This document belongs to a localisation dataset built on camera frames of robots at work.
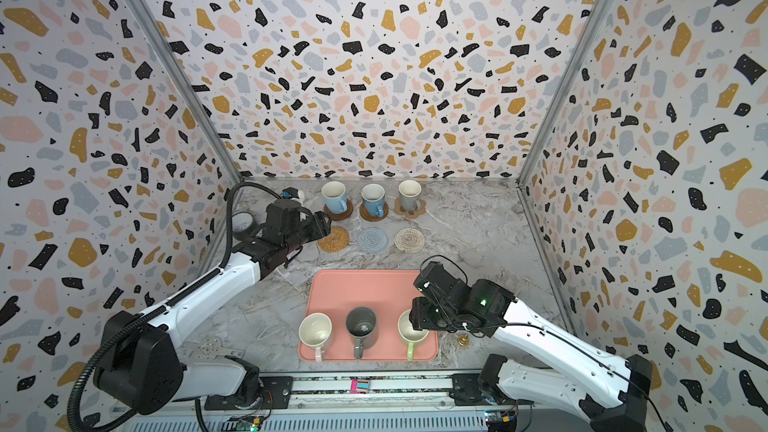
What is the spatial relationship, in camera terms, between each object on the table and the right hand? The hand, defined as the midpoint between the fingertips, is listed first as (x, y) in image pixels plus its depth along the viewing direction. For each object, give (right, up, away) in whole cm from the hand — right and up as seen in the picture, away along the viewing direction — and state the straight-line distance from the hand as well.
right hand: (414, 316), depth 70 cm
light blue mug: (-13, +28, +33) cm, 45 cm away
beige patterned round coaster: (-1, +14, +33) cm, 36 cm away
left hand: (-24, +24, +13) cm, 36 cm away
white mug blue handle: (-26, +29, +33) cm, 52 cm away
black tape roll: (-60, +19, +37) cm, 73 cm away
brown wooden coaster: (-24, +23, +36) cm, 49 cm away
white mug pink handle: (-26, -7, +9) cm, 28 cm away
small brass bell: (+14, -11, +11) cm, 21 cm away
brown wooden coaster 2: (-16, +22, +40) cm, 48 cm away
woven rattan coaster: (-26, +14, +33) cm, 44 cm away
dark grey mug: (-14, -7, +12) cm, 20 cm away
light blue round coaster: (-13, +14, +33) cm, 38 cm away
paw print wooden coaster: (0, +23, +40) cm, 46 cm away
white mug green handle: (0, -10, +12) cm, 16 cm away
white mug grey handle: (0, +30, +34) cm, 45 cm away
